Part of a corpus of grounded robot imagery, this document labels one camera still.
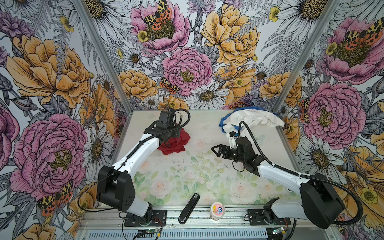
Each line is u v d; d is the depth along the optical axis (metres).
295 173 0.49
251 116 1.06
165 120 0.65
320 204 0.42
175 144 0.97
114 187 0.43
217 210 0.67
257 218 0.74
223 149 0.76
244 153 0.66
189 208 0.73
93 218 0.76
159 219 0.73
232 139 0.79
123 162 0.45
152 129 0.61
